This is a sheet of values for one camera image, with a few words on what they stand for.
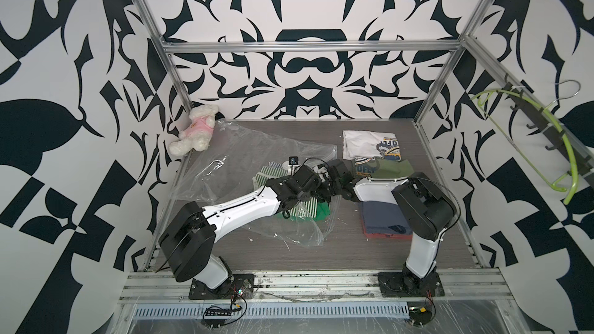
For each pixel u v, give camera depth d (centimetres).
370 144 109
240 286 73
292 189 64
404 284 68
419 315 70
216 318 70
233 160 102
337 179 76
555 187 56
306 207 87
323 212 87
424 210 50
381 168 99
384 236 83
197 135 99
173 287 108
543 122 60
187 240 42
